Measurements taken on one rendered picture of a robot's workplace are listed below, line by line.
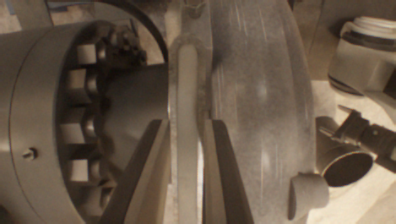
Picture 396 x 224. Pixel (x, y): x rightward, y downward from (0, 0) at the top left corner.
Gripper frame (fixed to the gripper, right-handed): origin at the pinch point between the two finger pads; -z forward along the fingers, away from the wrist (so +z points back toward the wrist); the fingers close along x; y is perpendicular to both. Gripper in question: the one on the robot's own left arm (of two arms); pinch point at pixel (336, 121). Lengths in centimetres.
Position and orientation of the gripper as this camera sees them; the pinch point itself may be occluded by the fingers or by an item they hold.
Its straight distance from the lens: 84.0
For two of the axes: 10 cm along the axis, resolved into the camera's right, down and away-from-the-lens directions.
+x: -6.6, 7.5, 0.1
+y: 6.1, 5.3, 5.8
